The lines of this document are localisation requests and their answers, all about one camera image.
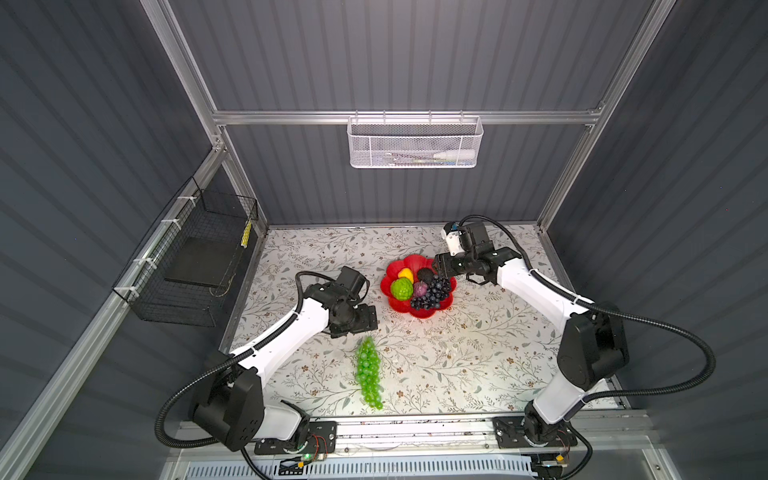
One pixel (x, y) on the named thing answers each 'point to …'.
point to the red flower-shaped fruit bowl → (414, 262)
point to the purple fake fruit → (420, 288)
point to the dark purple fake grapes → (438, 289)
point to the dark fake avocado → (425, 274)
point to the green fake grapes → (368, 372)
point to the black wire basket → (184, 269)
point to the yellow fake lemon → (407, 273)
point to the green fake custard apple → (401, 288)
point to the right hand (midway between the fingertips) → (444, 263)
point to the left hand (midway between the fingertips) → (365, 326)
